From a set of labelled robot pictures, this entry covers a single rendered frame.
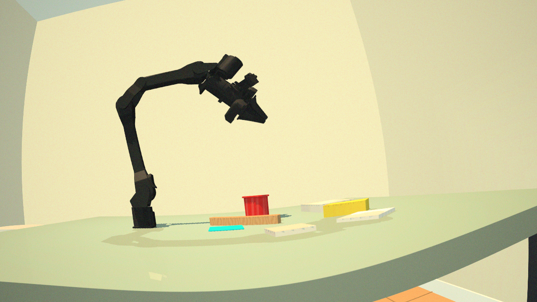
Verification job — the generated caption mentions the orange flat bar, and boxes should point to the orange flat bar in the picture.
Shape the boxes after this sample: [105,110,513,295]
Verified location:
[209,214,281,226]

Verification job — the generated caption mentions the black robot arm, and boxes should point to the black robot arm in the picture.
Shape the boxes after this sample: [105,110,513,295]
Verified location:
[115,54,259,229]

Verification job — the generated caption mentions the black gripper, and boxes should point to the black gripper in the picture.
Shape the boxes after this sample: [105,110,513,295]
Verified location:
[217,82,268,123]

